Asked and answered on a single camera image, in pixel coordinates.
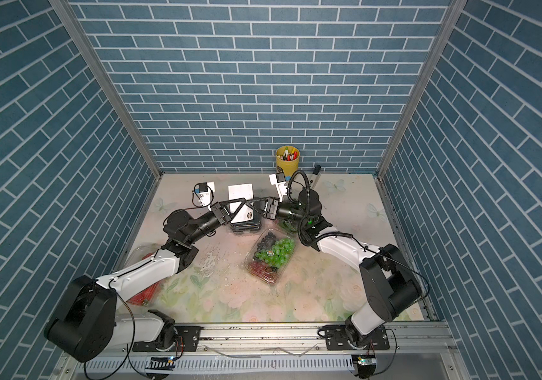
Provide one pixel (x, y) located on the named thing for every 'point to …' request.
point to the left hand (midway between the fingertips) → (251, 206)
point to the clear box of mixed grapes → (269, 258)
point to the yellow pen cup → (288, 168)
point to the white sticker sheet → (238, 191)
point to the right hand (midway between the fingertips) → (252, 206)
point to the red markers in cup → (292, 157)
